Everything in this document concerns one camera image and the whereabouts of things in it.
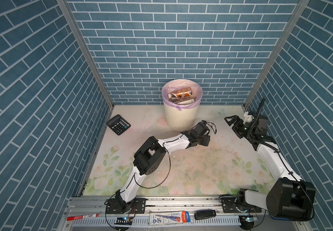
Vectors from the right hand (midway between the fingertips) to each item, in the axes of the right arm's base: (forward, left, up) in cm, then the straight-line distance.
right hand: (227, 120), depth 83 cm
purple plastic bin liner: (+26, +32, +4) cm, 42 cm away
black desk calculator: (+6, +74, -18) cm, 76 cm away
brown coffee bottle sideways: (+18, +31, -2) cm, 36 cm away
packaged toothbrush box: (-47, +30, -20) cm, 60 cm away
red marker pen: (-51, +72, -19) cm, 90 cm away
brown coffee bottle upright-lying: (+20, +28, +2) cm, 34 cm away
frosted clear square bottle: (+12, +22, +2) cm, 25 cm away
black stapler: (-45, +13, -18) cm, 50 cm away
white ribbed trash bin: (+5, +27, -9) cm, 29 cm away
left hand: (-4, +9, -15) cm, 19 cm away
